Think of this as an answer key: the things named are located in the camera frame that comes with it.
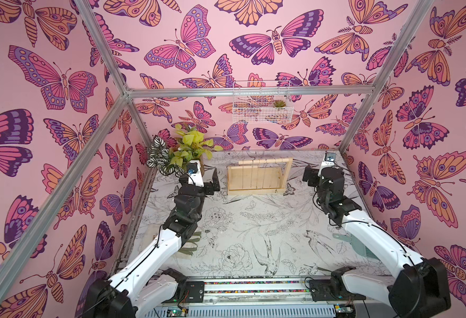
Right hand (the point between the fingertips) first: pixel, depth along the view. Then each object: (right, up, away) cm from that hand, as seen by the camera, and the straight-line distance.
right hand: (323, 166), depth 80 cm
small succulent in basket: (-15, +30, +13) cm, 36 cm away
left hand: (-47, -1, -4) cm, 47 cm away
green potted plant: (-64, +4, +8) cm, 65 cm away
